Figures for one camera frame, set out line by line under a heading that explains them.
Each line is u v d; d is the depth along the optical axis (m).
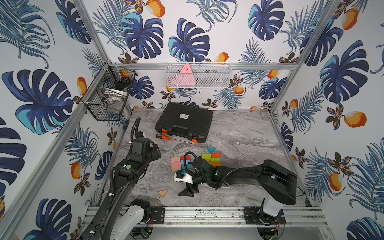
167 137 1.04
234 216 0.75
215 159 0.93
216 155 0.97
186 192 0.68
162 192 0.80
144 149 0.56
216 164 0.93
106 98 0.84
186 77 0.89
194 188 0.69
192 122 1.05
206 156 0.95
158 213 0.76
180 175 0.66
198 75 0.92
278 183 0.45
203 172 0.64
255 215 0.73
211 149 0.97
